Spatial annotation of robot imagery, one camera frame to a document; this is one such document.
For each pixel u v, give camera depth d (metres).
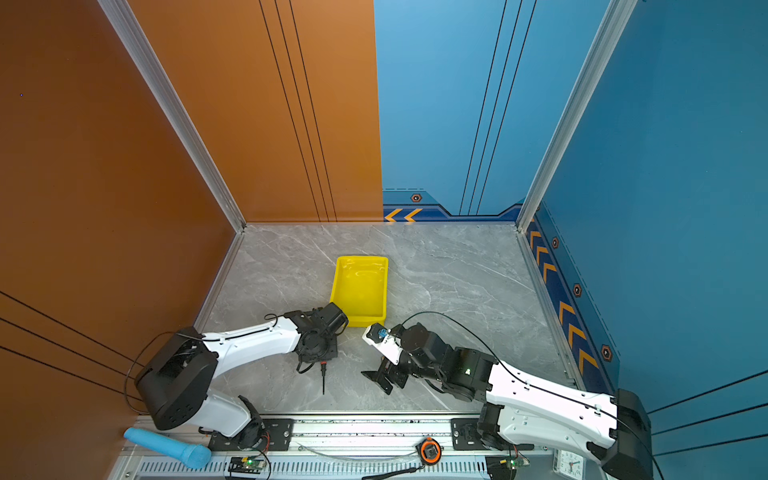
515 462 0.70
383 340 0.58
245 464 0.71
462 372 0.51
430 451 0.69
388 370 0.60
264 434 0.72
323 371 0.84
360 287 1.02
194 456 0.68
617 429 0.41
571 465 0.68
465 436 0.72
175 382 0.43
